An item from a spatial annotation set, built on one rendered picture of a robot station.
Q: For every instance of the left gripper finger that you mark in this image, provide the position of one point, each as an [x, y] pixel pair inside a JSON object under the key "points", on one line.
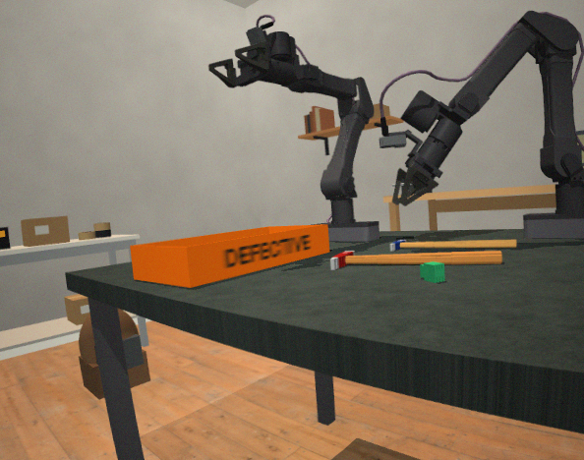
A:
{"points": [[423, 177], [417, 186]]}

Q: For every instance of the small green block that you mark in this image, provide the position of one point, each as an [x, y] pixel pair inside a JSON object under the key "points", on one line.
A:
{"points": [[432, 271]]}

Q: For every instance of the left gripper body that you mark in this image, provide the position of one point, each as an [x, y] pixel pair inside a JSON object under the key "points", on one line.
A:
{"points": [[433, 153]]}

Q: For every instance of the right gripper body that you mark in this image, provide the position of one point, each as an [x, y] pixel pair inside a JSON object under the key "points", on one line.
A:
{"points": [[251, 75]]}

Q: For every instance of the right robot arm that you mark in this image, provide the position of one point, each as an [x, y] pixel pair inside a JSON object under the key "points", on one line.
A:
{"points": [[337, 182]]}

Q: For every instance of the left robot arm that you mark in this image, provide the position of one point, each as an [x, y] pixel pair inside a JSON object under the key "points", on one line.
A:
{"points": [[554, 50]]}

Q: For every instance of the orange bin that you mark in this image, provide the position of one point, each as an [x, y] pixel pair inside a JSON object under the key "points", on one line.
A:
{"points": [[196, 261]]}

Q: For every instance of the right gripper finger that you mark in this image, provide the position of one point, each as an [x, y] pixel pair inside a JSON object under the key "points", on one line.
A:
{"points": [[228, 64], [263, 63]]}

